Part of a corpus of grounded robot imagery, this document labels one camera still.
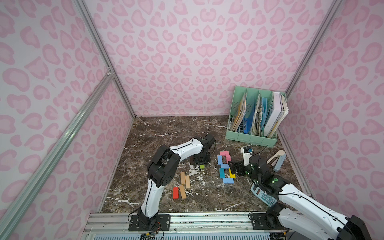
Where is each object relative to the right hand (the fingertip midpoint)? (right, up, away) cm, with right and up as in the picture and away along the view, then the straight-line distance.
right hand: (235, 161), depth 82 cm
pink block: (-1, -1, +13) cm, 13 cm away
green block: (-18, -5, +10) cm, 21 cm away
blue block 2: (-3, -12, +4) cm, 13 cm away
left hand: (-16, -3, +13) cm, 20 cm away
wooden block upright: (-29, -11, +6) cm, 32 cm away
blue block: (-6, -2, +13) cm, 15 cm away
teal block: (-6, -9, +6) cm, 12 cm away
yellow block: (0, -10, +6) cm, 12 cm away
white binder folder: (+27, +25, +8) cm, 38 cm away
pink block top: (-2, +2, +16) cm, 16 cm away
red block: (-32, -17, 0) cm, 37 cm away
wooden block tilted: (-26, -13, +4) cm, 29 cm away
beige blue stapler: (+28, -2, +9) cm, 30 cm away
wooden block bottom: (-28, -17, 0) cm, 33 cm away
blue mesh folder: (+12, +21, +16) cm, 30 cm away
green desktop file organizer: (+14, +26, +10) cm, 31 cm away
